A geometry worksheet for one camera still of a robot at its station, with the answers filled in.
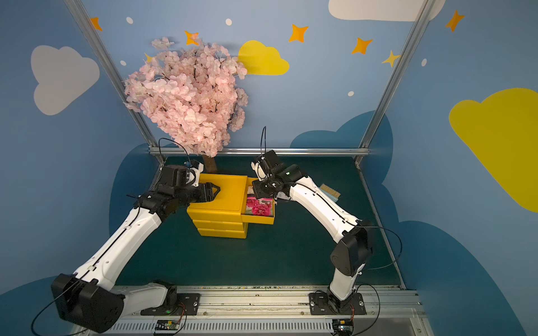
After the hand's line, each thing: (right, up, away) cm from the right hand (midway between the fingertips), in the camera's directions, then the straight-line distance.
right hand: (260, 186), depth 81 cm
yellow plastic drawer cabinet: (-14, -11, -4) cm, 19 cm away
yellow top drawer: (-1, -12, -4) cm, 13 cm away
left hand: (-18, 0, -2) cm, 18 cm away
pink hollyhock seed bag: (0, -8, +3) cm, 9 cm away
